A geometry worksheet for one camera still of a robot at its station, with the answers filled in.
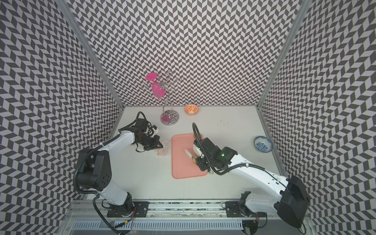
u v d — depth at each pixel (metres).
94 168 0.46
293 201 0.39
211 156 0.57
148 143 0.78
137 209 0.72
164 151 0.89
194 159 0.79
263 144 0.95
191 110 1.14
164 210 0.74
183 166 0.91
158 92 1.18
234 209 0.73
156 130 0.86
